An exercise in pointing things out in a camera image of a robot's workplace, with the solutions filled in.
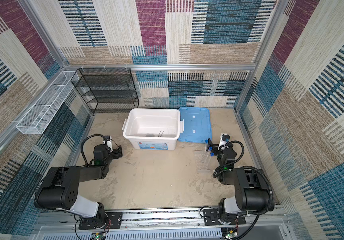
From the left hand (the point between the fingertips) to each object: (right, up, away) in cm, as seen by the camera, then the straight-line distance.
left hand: (112, 143), depth 94 cm
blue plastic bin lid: (+55, +12, +18) cm, 59 cm away
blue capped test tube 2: (+57, -2, -12) cm, 59 cm away
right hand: (+63, +3, -4) cm, 63 cm away
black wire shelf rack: (-10, +37, +15) cm, 41 cm away
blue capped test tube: (+56, +2, -9) cm, 57 cm away
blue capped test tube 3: (+58, -4, -14) cm, 60 cm away
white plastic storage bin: (+23, +9, +14) cm, 28 cm away
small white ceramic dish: (+21, +5, +11) cm, 25 cm away
